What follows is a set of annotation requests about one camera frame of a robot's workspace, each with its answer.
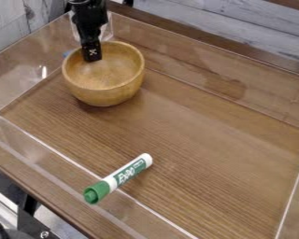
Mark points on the clear acrylic tray wall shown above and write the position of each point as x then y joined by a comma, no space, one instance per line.
215,116

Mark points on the brown wooden bowl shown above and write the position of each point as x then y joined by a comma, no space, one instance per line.
108,81

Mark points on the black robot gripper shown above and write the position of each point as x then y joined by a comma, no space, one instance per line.
89,18

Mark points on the green Expo marker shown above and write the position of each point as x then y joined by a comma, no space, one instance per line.
109,183

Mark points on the black metal table frame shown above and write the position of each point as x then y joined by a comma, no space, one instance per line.
28,225

